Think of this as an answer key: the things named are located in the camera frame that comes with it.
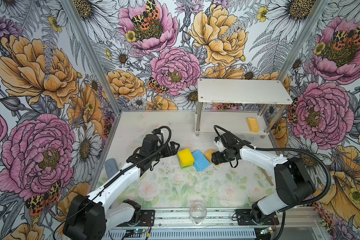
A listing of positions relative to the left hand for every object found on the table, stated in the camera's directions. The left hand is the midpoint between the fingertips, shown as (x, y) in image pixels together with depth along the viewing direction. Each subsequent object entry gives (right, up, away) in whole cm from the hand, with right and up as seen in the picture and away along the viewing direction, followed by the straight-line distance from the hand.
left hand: (173, 151), depth 82 cm
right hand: (+27, -8, +7) cm, 29 cm away
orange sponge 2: (+21, -4, +11) cm, 24 cm away
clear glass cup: (+13, -31, -5) cm, 34 cm away
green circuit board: (+45, -35, -11) cm, 58 cm away
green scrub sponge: (+7, -10, +6) cm, 14 cm away
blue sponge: (+16, -8, +8) cm, 20 cm away
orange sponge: (+52, +14, +20) cm, 58 cm away
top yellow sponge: (+7, -5, +5) cm, 10 cm away
